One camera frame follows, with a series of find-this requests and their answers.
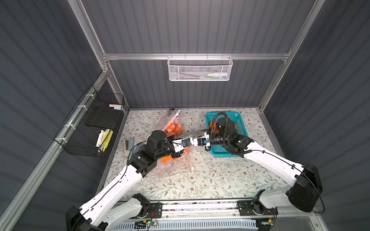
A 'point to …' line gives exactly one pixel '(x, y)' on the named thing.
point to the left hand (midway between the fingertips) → (185, 139)
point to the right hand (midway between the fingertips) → (192, 136)
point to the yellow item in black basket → (107, 140)
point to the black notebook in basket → (102, 116)
